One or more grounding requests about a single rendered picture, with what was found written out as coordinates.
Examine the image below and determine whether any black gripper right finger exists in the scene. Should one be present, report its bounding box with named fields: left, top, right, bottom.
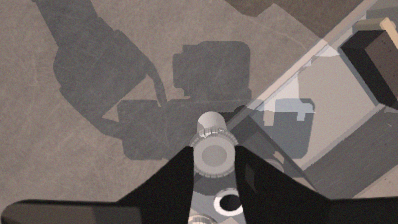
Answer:
left=234, top=146, right=398, bottom=224

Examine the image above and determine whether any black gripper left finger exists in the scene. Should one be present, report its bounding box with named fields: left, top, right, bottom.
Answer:
left=0, top=146, right=194, bottom=224

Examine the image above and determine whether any white flanged bushing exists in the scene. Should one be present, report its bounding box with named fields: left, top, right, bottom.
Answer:
left=189, top=111, right=238, bottom=178

